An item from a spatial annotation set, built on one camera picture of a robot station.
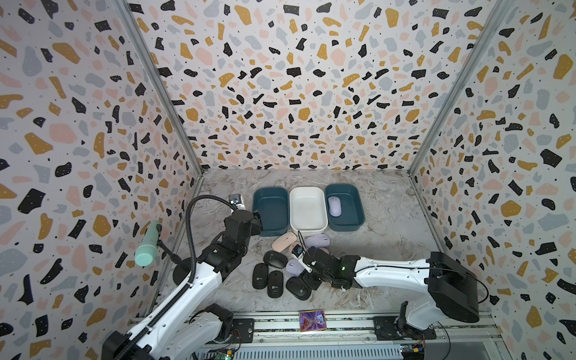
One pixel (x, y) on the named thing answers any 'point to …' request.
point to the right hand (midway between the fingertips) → (306, 272)
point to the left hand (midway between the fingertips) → (255, 212)
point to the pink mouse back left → (283, 241)
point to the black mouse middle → (275, 284)
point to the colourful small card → (313, 320)
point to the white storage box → (308, 209)
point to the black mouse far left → (260, 276)
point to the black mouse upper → (275, 259)
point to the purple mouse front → (294, 268)
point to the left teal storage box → (271, 204)
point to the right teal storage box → (352, 216)
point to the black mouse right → (298, 289)
